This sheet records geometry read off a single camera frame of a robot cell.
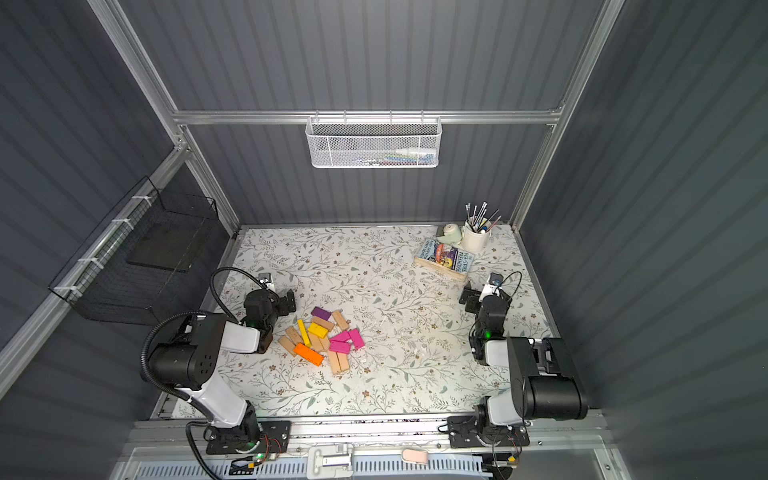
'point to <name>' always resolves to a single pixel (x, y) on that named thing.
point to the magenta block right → (356, 338)
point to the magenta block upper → (343, 336)
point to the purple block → (321, 313)
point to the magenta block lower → (338, 346)
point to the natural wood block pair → (339, 361)
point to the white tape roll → (452, 234)
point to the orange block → (311, 355)
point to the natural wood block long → (337, 315)
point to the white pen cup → (472, 241)
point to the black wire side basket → (157, 259)
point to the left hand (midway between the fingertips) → (277, 292)
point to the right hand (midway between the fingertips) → (490, 286)
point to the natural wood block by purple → (326, 324)
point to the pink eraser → (417, 456)
